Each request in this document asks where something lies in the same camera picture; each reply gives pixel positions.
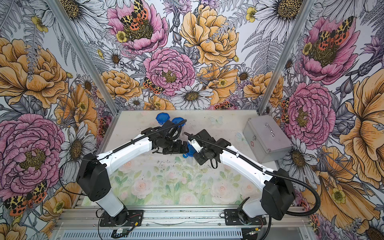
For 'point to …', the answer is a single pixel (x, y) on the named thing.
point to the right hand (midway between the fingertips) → (200, 158)
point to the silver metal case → (268, 139)
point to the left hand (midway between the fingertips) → (179, 155)
